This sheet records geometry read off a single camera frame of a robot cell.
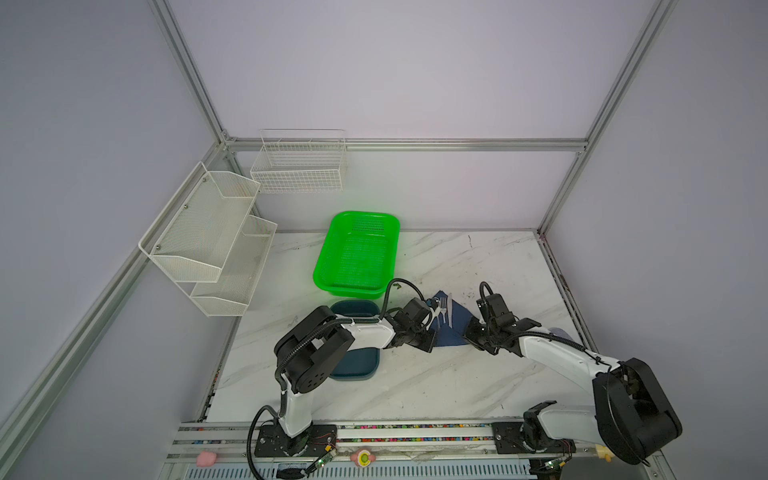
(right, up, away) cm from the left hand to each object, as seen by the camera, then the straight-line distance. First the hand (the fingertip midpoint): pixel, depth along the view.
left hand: (434, 343), depth 90 cm
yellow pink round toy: (-19, -20, -22) cm, 36 cm away
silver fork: (+4, +10, +9) cm, 14 cm away
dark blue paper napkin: (+4, +2, +3) cm, 5 cm away
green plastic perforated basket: (-26, +28, +23) cm, 44 cm away
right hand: (+7, +3, -1) cm, 8 cm away
